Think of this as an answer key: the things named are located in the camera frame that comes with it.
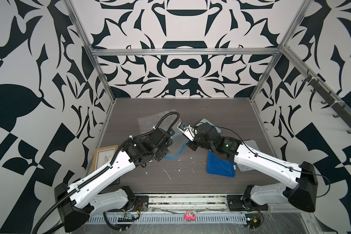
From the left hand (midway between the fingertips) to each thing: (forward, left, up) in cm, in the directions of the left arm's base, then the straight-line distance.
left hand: (155, 139), depth 74 cm
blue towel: (-8, -34, -18) cm, 40 cm away
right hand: (+3, -14, +3) cm, 15 cm away
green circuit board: (-34, -46, -22) cm, 61 cm away
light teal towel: (+24, -32, -18) cm, 44 cm away
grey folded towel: (+5, -59, -18) cm, 62 cm away
